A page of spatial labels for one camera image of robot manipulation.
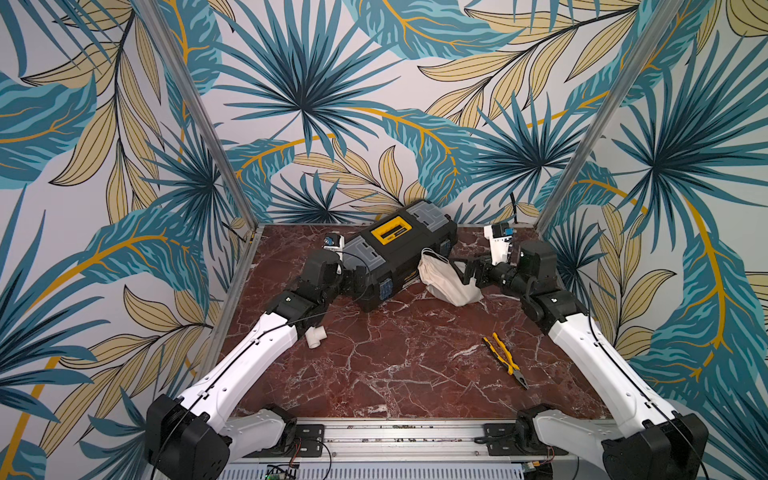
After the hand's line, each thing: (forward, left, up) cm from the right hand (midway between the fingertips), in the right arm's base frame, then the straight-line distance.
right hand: (446, 263), depth 73 cm
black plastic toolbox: (+12, +15, -10) cm, 21 cm away
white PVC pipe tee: (-6, +36, -26) cm, 45 cm away
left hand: (+2, +25, -5) cm, 25 cm away
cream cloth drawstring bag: (+5, -1, -13) cm, 13 cm away
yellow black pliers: (-15, -20, -28) cm, 38 cm away
